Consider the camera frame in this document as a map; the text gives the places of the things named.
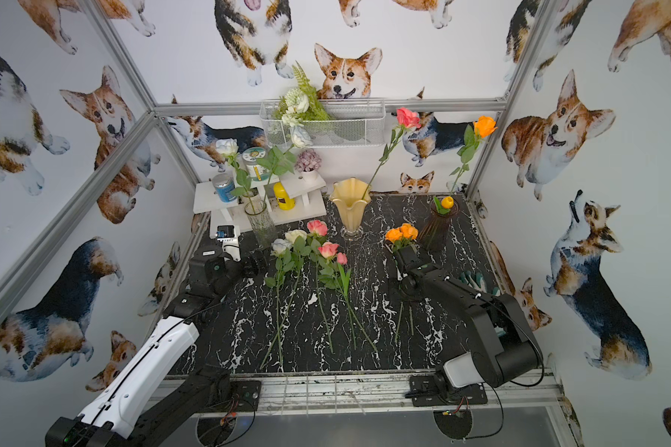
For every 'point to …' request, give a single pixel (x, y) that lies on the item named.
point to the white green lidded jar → (255, 169)
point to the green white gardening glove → (476, 280)
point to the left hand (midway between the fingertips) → (253, 241)
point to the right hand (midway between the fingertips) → (402, 286)
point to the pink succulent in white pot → (308, 163)
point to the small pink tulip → (345, 275)
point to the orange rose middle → (407, 232)
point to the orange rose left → (394, 235)
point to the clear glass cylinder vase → (262, 223)
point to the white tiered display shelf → (292, 196)
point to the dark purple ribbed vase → (436, 231)
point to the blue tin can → (224, 185)
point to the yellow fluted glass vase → (351, 196)
